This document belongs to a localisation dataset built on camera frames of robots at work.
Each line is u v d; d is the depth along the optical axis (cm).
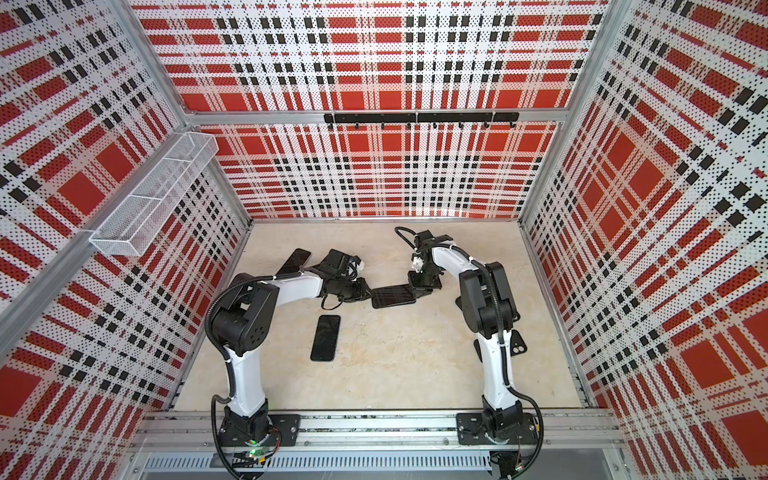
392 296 93
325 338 90
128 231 68
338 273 82
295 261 111
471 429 73
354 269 91
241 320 53
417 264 96
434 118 89
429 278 88
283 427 74
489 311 57
